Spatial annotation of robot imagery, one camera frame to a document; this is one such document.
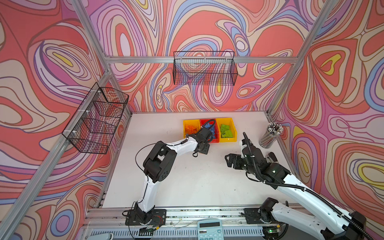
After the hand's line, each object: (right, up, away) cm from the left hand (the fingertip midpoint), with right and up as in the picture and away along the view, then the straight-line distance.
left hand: (205, 147), depth 98 cm
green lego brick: (+15, +10, +5) cm, 19 cm away
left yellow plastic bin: (-7, +16, +7) cm, 19 cm away
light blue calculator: (0, -35, -28) cm, 45 cm away
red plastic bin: (+5, +16, +6) cm, 17 cm away
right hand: (+13, -4, -20) cm, 25 cm away
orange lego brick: (-10, +11, +6) cm, 16 cm away
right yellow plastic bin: (+18, +17, +10) cm, 27 cm away
